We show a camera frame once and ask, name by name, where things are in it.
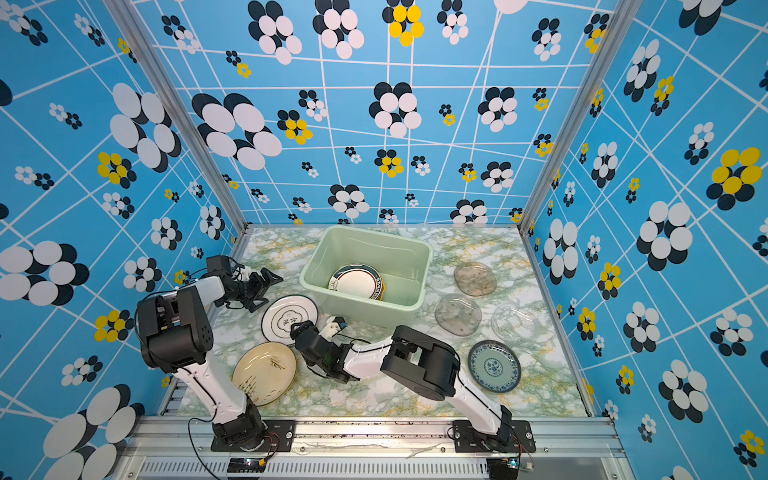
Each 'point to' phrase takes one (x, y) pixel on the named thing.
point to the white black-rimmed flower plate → (283, 312)
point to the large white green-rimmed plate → (357, 279)
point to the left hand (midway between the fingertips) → (277, 284)
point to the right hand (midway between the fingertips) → (293, 333)
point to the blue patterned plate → (495, 366)
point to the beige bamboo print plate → (265, 371)
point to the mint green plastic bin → (403, 263)
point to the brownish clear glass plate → (475, 279)
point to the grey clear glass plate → (458, 314)
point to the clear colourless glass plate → (515, 323)
